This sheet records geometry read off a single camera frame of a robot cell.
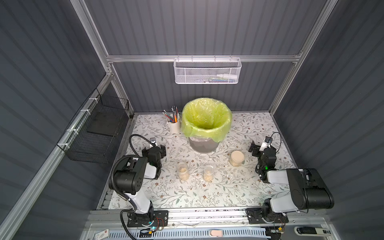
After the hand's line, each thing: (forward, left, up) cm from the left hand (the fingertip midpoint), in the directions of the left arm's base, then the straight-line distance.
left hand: (155, 147), depth 95 cm
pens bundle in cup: (+21, -12, +6) cm, 25 cm away
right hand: (-2, -68, +6) cm, 68 cm away
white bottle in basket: (+33, -46, +30) cm, 64 cm away
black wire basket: (-6, +23, +22) cm, 32 cm away
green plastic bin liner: (+15, -33, +11) cm, 38 cm away
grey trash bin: (-1, -31, +4) cm, 31 cm away
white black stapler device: (-45, -78, 0) cm, 90 cm away
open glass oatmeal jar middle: (-17, -34, -3) cm, 38 cm away
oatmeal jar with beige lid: (-10, -51, +2) cm, 52 cm away
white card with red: (-45, +18, -5) cm, 49 cm away
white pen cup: (+15, -12, +2) cm, 19 cm away
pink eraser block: (-45, -35, -1) cm, 57 cm away
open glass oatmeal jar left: (-17, -19, -1) cm, 25 cm away
